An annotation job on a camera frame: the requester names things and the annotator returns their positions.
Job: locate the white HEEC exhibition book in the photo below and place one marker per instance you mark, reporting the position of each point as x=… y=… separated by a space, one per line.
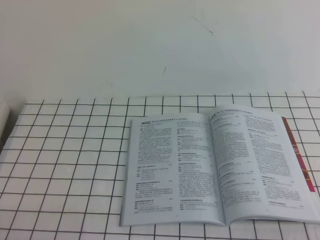
x=238 y=163

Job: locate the white grid-pattern tablecloth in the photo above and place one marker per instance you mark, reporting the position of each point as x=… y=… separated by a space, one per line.
x=62 y=168

